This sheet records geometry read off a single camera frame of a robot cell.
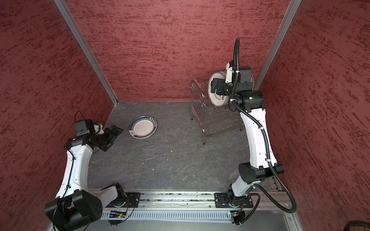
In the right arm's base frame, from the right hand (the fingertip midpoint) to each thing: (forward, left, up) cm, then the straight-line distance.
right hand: (219, 86), depth 68 cm
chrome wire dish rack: (+12, -3, -43) cm, 45 cm away
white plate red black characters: (+4, -2, -14) cm, 15 cm away
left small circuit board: (-47, +54, -43) cm, 84 cm away
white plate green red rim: (+7, +50, -43) cm, 66 cm away
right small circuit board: (-48, -7, -44) cm, 66 cm away
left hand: (-13, +55, -24) cm, 61 cm away
